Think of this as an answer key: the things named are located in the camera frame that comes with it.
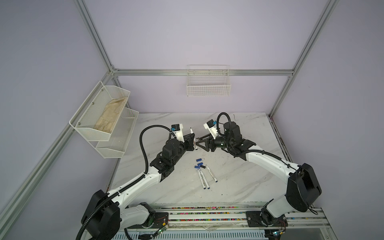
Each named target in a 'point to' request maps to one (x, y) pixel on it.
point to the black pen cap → (203, 166)
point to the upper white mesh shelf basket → (96, 117)
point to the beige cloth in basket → (111, 114)
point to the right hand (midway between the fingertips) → (198, 141)
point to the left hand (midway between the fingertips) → (193, 134)
